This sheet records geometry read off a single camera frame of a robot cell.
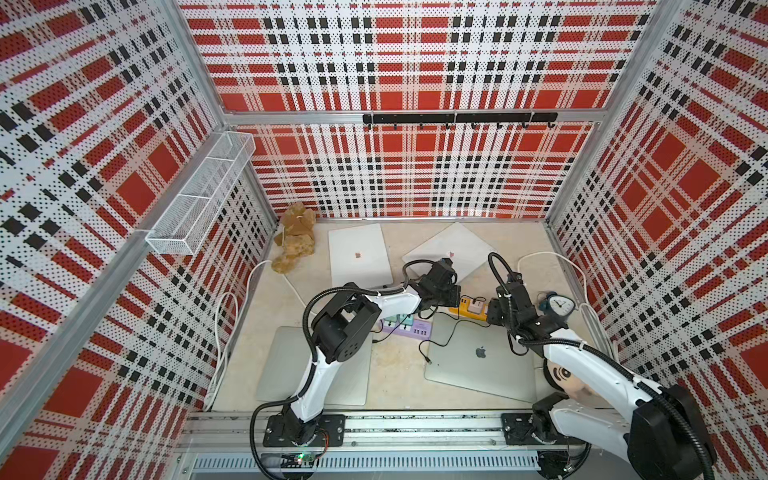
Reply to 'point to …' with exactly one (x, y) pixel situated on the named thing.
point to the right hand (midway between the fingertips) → (499, 305)
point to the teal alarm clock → (556, 303)
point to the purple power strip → (421, 329)
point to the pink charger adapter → (476, 306)
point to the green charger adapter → (402, 319)
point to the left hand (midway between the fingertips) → (463, 296)
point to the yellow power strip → (463, 310)
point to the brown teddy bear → (297, 237)
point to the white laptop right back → (468, 252)
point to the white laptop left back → (358, 255)
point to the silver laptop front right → (478, 354)
